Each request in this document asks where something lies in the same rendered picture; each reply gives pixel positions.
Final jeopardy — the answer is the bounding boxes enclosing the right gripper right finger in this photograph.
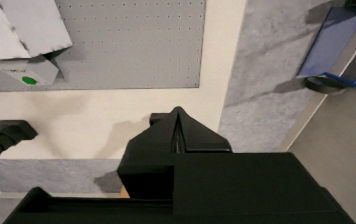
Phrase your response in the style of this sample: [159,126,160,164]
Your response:
[178,106,233,153]

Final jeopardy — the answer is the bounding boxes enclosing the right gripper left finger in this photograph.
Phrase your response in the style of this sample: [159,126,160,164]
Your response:
[123,106,178,154]

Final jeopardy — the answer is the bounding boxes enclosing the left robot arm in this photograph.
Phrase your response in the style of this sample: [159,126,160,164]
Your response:
[0,122,35,155]

